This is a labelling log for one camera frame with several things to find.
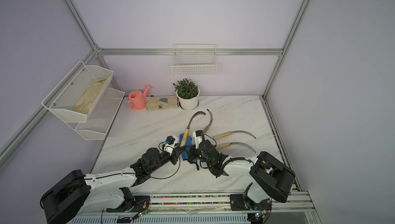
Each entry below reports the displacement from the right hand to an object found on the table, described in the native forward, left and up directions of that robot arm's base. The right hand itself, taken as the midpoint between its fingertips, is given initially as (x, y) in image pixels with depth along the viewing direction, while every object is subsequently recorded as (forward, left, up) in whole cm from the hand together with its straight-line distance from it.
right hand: (185, 148), depth 83 cm
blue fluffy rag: (-3, 0, +2) cm, 4 cm away
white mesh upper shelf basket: (+19, +56, +23) cm, 63 cm away
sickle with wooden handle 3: (+14, -27, -8) cm, 32 cm away
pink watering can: (+38, +36, +1) cm, 52 cm away
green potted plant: (+39, +1, +9) cm, 40 cm away
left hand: (0, +1, +3) cm, 3 cm away
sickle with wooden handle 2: (+17, -12, -8) cm, 23 cm away
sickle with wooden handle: (+1, 0, +10) cm, 10 cm away
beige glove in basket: (+15, +50, +22) cm, 57 cm away
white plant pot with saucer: (+33, 0, -1) cm, 33 cm away
